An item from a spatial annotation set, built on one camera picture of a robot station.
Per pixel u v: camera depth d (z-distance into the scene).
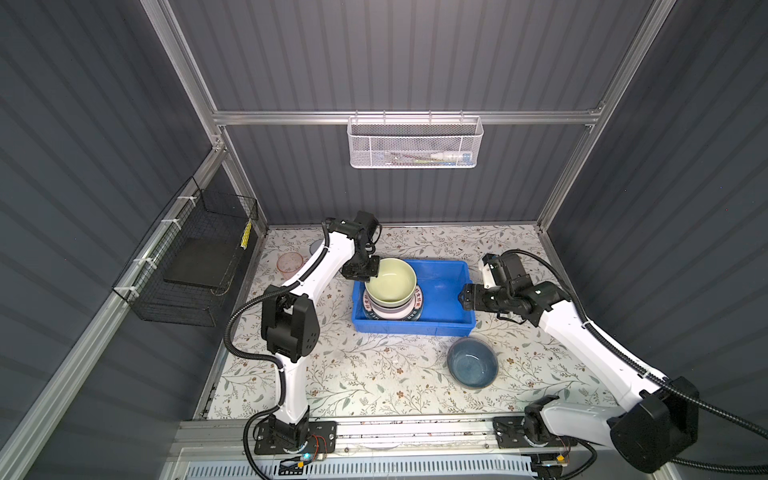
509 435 0.74
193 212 0.78
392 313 0.89
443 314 0.97
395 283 0.91
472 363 0.86
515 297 0.59
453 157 0.89
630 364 0.43
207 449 0.73
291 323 0.51
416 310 0.92
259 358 0.53
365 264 0.77
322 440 0.72
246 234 0.83
